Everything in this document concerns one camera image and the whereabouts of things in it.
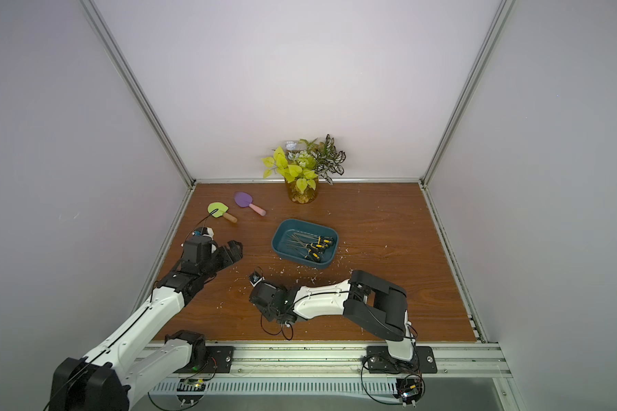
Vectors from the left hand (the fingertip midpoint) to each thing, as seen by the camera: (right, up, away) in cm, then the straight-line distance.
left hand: (235, 247), depth 84 cm
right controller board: (+54, -37, -15) cm, 67 cm away
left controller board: (-9, -37, -13) cm, 40 cm away
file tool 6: (+26, -3, +10) cm, 28 cm away
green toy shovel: (-16, +12, +27) cm, 34 cm away
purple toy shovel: (-6, +17, +30) cm, 35 cm away
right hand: (+10, -16, 0) cm, 19 cm away
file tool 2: (+27, -4, +9) cm, 28 cm away
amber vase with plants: (+22, +31, +16) cm, 41 cm away
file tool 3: (+32, -2, +11) cm, 34 cm away
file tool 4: (+28, -1, +11) cm, 30 cm away
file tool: (+30, +1, +13) cm, 33 cm away
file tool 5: (+23, -5, +8) cm, 25 cm away
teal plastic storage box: (+15, +5, +14) cm, 21 cm away
